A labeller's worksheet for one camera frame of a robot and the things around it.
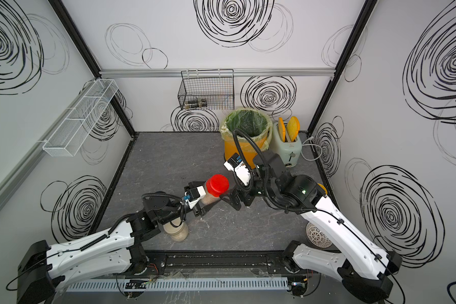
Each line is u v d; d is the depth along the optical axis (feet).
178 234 2.35
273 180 1.45
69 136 2.38
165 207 1.70
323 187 1.38
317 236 2.63
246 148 2.78
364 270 1.20
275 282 2.32
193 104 2.85
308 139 3.90
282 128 3.05
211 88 3.17
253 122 3.22
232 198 1.69
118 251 1.97
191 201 1.77
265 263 2.44
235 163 1.67
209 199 2.11
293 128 3.13
